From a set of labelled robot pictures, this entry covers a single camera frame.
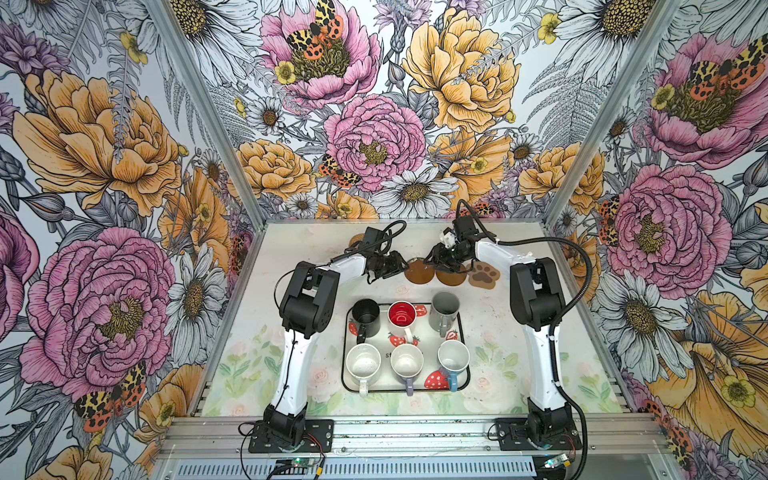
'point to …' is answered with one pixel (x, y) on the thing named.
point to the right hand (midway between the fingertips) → (430, 269)
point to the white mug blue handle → (453, 356)
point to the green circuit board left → (303, 462)
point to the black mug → (366, 316)
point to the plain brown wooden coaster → (456, 279)
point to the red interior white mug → (401, 316)
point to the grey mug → (443, 311)
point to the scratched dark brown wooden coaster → (419, 272)
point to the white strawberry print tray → (389, 337)
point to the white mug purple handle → (407, 361)
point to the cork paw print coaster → (483, 275)
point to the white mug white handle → (363, 361)
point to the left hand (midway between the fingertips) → (404, 273)
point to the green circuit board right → (555, 461)
